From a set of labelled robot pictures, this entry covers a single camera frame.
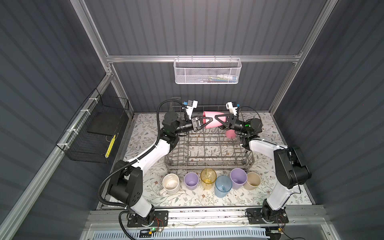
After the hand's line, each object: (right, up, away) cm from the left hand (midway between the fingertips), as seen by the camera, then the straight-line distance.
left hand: (213, 120), depth 68 cm
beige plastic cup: (+24, -33, +13) cm, 43 cm away
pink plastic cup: (+1, -1, +2) cm, 2 cm away
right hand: (+1, -1, +4) cm, 4 cm away
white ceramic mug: (-22, -35, +15) cm, 44 cm away
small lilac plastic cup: (-11, -33, +16) cm, 39 cm away
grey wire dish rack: (0, -18, +30) cm, 36 cm away
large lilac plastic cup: (+15, -31, +13) cm, 37 cm away
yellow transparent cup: (-2, -29, +8) cm, 30 cm away
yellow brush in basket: (-48, -12, +1) cm, 50 cm away
